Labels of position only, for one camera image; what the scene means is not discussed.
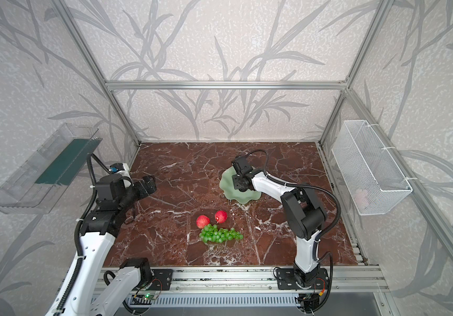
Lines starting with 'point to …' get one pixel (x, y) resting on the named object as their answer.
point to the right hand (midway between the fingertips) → (240, 173)
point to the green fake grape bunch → (211, 232)
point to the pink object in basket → (361, 198)
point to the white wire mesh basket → (374, 182)
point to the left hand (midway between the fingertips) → (148, 174)
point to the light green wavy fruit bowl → (227, 185)
